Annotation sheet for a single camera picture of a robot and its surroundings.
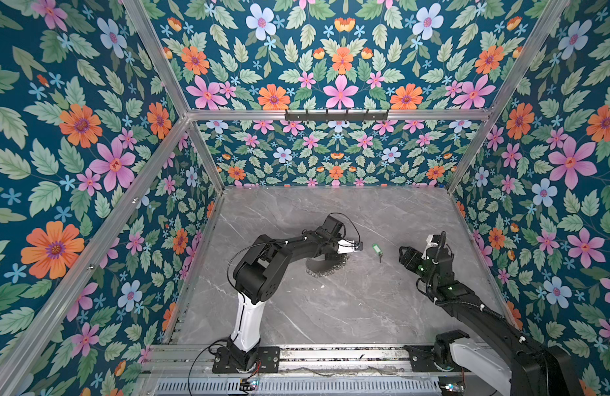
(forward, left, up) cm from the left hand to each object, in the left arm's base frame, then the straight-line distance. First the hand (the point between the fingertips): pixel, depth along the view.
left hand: (345, 243), depth 98 cm
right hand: (-9, -22, +9) cm, 26 cm away
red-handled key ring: (-8, +11, -4) cm, 15 cm away
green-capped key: (-2, -13, -2) cm, 13 cm away
